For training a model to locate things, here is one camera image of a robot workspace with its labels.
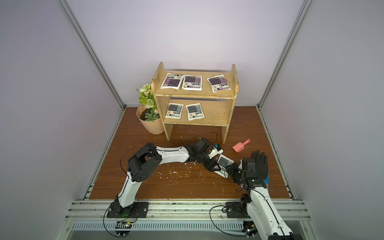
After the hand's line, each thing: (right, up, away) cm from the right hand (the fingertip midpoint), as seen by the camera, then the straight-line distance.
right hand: (228, 164), depth 85 cm
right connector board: (+8, -26, -15) cm, 31 cm away
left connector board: (-55, -28, -13) cm, 63 cm away
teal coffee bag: (-32, +31, +3) cm, 45 cm away
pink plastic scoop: (+10, +9, +10) cm, 16 cm away
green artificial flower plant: (-47, +39, 0) cm, 61 cm away
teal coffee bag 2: (-20, +31, +2) cm, 37 cm away
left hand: (-5, -2, -1) cm, 5 cm away
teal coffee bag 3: (-2, 0, +4) cm, 5 cm away
